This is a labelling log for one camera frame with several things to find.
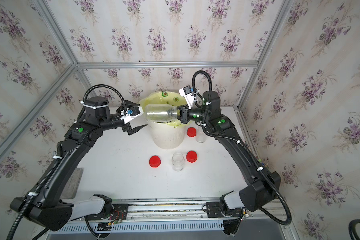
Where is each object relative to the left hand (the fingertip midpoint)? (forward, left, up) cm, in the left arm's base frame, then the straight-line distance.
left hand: (141, 111), depth 67 cm
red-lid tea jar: (-7, -17, -37) cm, 42 cm away
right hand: (-3, -14, +2) cm, 15 cm away
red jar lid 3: (+14, -26, -35) cm, 46 cm away
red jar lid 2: (-4, -26, -36) cm, 44 cm away
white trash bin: (+1, -10, -21) cm, 23 cm away
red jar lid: (-7, -2, -38) cm, 38 cm away
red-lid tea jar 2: (+10, -33, -35) cm, 49 cm away
